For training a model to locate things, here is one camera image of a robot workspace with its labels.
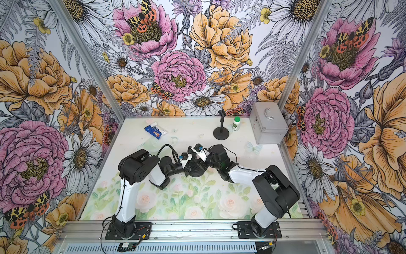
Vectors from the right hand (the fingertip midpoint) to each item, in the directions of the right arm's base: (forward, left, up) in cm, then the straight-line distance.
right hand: (195, 157), depth 87 cm
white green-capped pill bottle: (+28, -27, -4) cm, 39 cm away
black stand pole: (-3, +2, +11) cm, 11 cm away
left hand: (0, -2, -7) cm, 8 cm away
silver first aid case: (+22, -45, +2) cm, 50 cm away
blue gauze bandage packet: (+27, +29, -7) cm, 40 cm away
